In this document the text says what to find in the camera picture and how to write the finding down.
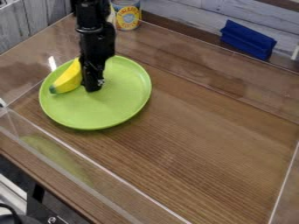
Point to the clear acrylic enclosure wall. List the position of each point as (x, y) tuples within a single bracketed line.
[(208, 156)]

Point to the green round plate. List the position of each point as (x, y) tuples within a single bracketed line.
[(105, 108)]

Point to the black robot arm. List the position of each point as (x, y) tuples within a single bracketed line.
[(90, 14)]

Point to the yellow toy banana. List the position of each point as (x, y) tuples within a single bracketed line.
[(69, 79)]

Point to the yellow blue labelled can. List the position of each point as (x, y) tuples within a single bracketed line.
[(128, 14)]

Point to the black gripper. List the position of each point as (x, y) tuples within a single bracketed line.
[(96, 43)]

